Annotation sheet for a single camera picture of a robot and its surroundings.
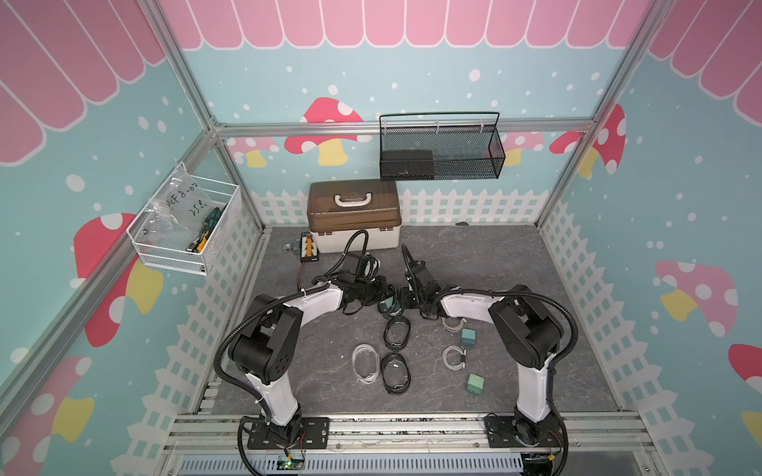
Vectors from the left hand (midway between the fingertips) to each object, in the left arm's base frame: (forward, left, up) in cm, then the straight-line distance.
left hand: (395, 296), depth 91 cm
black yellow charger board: (+25, +33, -7) cm, 42 cm away
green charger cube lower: (-24, -22, -6) cm, 33 cm away
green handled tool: (+4, +47, +26) cm, 54 cm away
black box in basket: (+30, -3, +26) cm, 40 cm away
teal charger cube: (-10, -22, -6) cm, 25 cm away
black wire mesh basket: (+39, -13, +28) cm, 50 cm away
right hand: (+4, -2, -6) cm, 8 cm away
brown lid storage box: (+25, +20, +13) cm, 34 cm away
